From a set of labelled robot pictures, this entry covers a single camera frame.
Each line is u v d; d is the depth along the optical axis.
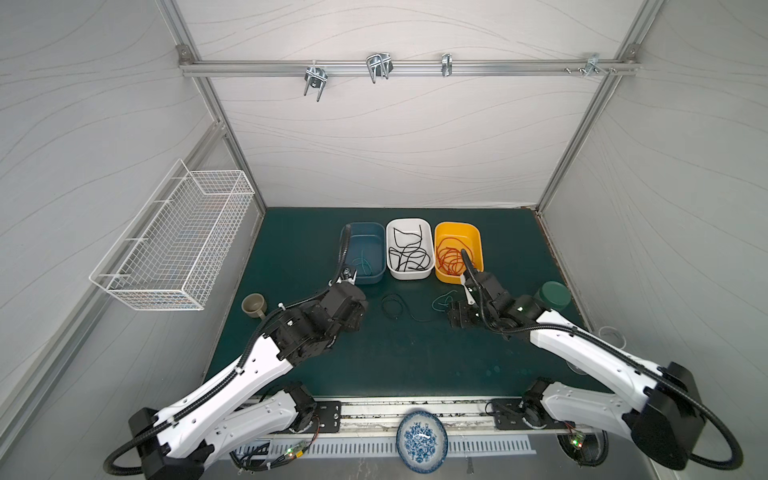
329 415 0.74
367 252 1.14
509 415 0.73
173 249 0.69
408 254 1.04
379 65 0.77
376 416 0.75
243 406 0.45
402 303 0.95
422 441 0.70
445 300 0.94
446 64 0.78
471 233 1.07
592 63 0.76
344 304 0.51
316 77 0.79
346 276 0.61
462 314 0.71
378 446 0.70
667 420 0.39
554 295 0.86
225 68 0.78
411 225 1.11
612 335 0.71
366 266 1.01
